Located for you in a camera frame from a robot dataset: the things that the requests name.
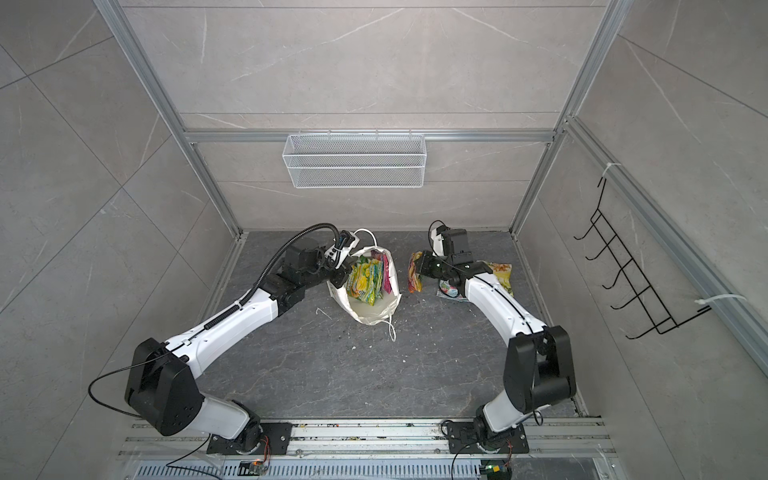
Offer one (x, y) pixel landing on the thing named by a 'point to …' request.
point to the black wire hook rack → (663, 321)
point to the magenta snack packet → (386, 276)
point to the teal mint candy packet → (447, 290)
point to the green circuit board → (498, 472)
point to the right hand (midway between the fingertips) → (415, 258)
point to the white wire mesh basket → (354, 161)
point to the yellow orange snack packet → (415, 282)
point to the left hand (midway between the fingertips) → (354, 249)
